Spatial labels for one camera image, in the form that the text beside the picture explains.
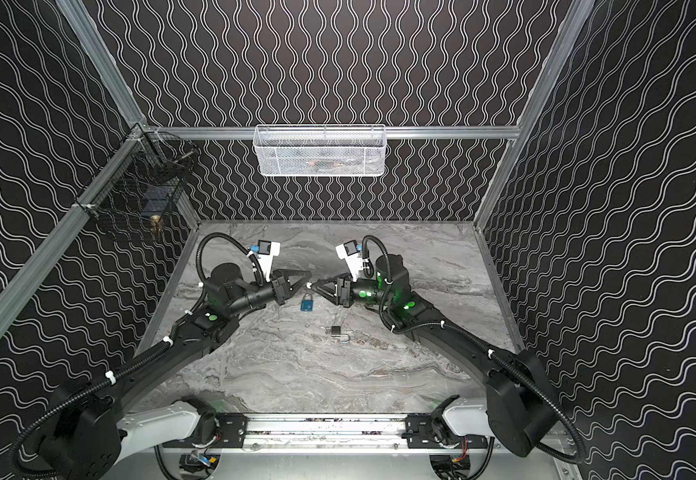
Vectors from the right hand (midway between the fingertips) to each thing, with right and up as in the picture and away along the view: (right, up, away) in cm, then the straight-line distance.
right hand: (316, 287), depth 71 cm
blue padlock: (-6, -8, +24) cm, 26 cm away
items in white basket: (+1, +37, +26) cm, 46 cm away
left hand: (0, +3, -2) cm, 3 cm away
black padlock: (+4, -16, +20) cm, 26 cm away
